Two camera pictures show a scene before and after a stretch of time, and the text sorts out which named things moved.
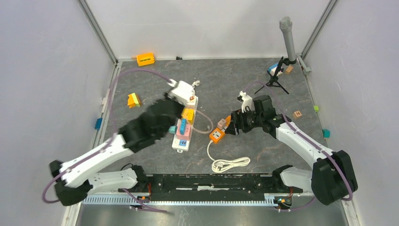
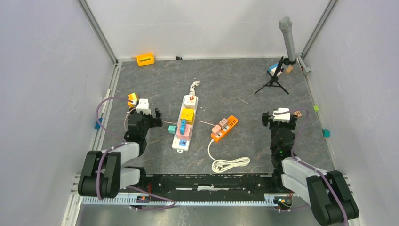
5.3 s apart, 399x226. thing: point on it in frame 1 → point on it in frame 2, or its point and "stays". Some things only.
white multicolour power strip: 181,142 stays
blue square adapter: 183,126 stays
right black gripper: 237,119 → 291,126
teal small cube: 172,129 stays
